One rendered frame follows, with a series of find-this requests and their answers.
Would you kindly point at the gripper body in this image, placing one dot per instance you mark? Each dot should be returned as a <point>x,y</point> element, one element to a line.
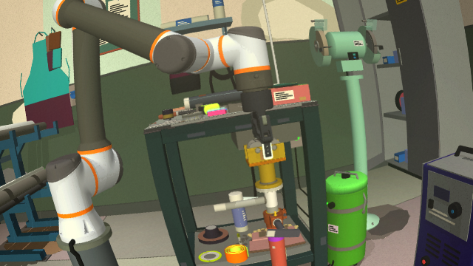
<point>257,101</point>

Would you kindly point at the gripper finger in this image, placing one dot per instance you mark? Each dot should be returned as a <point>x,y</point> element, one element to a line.
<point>268,147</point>
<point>257,132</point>

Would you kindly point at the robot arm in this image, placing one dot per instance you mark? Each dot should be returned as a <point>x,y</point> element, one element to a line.
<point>92,92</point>

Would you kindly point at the yellow and white jack stand leg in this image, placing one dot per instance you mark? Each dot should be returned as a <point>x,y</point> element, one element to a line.
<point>268,173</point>

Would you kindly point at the dark grey pipe spool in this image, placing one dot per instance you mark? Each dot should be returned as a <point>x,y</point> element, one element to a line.
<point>218,98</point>

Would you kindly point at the orange clamp collar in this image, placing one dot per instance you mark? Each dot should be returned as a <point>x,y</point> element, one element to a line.
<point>274,218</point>

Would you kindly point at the red jack stand tube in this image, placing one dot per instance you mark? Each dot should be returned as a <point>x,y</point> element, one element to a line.
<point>277,253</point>

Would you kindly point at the salmon red box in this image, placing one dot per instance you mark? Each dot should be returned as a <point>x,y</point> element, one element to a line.
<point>295,94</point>

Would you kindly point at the pink block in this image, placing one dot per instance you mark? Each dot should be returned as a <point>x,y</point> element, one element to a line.
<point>218,112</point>

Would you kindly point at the yellow block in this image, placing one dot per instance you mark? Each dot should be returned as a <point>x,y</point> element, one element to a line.
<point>211,108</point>

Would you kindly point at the dark green steel table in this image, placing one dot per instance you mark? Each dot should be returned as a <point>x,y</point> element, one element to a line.
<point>314,166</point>

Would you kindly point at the white short pipe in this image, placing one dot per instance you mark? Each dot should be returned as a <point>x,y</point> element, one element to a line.
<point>251,203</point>

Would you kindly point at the white thin rod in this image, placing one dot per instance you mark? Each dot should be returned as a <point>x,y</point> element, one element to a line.
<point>271,44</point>

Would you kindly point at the lavender spray can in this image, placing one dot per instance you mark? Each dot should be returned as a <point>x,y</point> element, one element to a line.
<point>240,219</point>

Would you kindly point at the brown and orange tool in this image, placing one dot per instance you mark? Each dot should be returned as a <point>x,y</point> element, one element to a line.
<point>171,112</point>

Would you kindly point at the bright green drum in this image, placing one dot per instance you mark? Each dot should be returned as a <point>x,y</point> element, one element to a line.
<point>345,207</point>

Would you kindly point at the beige can with blue band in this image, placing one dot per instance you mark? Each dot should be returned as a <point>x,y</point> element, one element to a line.
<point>218,10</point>

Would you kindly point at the brown disc with black knob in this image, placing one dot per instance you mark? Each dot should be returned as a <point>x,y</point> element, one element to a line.
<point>213,234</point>

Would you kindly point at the beige flat box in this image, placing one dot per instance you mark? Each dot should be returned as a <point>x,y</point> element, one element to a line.
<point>184,21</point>

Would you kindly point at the orange tape roll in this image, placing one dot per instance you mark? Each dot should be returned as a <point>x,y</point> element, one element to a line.
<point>236,255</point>

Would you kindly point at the small blue box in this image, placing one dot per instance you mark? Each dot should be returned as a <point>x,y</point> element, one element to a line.
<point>400,156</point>
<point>390,59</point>

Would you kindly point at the red and black disc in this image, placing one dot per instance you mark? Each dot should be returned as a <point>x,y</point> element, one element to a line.
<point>400,101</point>

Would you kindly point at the red framed poster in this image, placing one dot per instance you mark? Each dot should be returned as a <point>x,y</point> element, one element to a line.
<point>122,9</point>

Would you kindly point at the grey shelf unit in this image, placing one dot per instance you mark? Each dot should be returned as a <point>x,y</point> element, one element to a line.
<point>425,74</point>

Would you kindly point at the dark blue welding machine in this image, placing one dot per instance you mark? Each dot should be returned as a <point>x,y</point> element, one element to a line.
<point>443,229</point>

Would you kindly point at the teal and maroon apron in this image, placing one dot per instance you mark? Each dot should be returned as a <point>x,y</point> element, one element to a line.
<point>46,88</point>

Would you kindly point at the grey brown pipe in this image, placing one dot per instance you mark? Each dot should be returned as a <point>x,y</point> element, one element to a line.
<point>18,130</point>
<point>20,188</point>

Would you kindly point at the blue pipe rack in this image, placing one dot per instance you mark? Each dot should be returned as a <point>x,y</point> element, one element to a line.
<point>18,221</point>

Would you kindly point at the dark maroon wall box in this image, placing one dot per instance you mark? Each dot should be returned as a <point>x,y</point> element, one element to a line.
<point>184,83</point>

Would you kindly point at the blue grey wall shelf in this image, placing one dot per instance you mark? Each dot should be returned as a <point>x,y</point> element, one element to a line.
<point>199,26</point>

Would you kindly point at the pink jack stand base plate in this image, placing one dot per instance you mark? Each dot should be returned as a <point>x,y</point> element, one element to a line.
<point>258,244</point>

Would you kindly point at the mint green pedestal grinder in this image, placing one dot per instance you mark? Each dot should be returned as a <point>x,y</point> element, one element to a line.
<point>341,46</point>

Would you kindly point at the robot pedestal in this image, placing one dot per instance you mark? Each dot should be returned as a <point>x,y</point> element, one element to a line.
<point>97,256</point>

